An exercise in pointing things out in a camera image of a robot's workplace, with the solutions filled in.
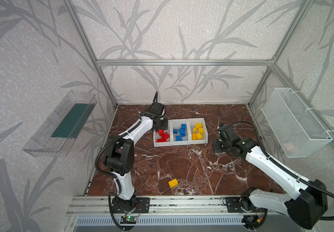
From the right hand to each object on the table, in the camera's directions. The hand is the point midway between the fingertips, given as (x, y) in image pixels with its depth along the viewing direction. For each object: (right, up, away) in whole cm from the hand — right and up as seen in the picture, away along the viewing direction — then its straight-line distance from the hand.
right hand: (215, 143), depth 82 cm
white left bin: (-27, -1, +12) cm, 30 cm away
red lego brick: (-31, 0, +14) cm, 34 cm away
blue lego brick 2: (-21, 0, +17) cm, 27 cm away
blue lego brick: (-17, +8, +23) cm, 30 cm away
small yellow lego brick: (-9, +6, +20) cm, 23 cm away
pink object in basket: (+35, 0, -9) cm, 36 cm away
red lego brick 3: (-30, +2, +16) cm, 34 cm away
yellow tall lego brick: (-5, +6, +17) cm, 19 cm away
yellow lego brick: (-7, +2, +15) cm, 17 cm away
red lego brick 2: (-33, +5, +17) cm, 38 cm away
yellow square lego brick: (-10, +2, +15) cm, 18 cm away
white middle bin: (-23, +8, +23) cm, 33 cm away
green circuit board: (-46, -36, -11) cm, 60 cm away
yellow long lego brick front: (-7, +9, +21) cm, 23 cm away
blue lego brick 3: (-23, +5, +19) cm, 30 cm away
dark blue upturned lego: (-19, +4, +17) cm, 26 cm away
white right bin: (-11, +10, +22) cm, 27 cm away
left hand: (-30, +10, +12) cm, 34 cm away
